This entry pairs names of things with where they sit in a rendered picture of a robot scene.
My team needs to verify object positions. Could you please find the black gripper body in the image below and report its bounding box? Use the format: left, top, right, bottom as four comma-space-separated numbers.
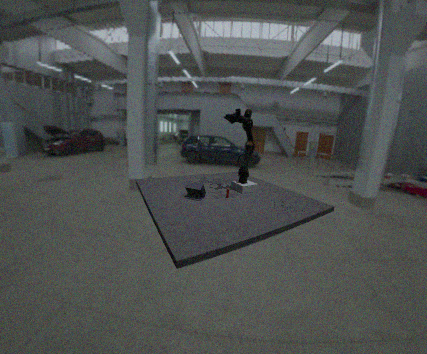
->
231, 113, 243, 124

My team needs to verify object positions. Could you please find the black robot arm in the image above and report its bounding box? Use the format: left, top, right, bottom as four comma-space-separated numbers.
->
235, 108, 254, 184

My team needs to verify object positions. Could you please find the dark grey sloped panel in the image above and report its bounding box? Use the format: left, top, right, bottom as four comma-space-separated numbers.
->
184, 182, 206, 201

